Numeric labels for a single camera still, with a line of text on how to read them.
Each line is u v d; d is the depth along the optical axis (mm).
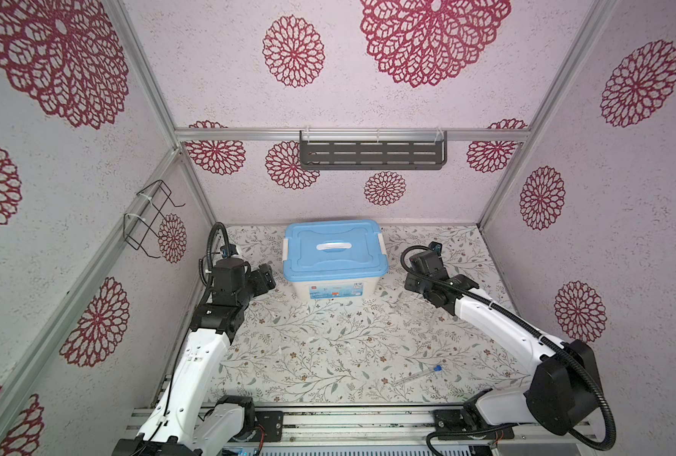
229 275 555
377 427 760
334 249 895
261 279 687
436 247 744
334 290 930
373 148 947
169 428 393
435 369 834
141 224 749
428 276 636
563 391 416
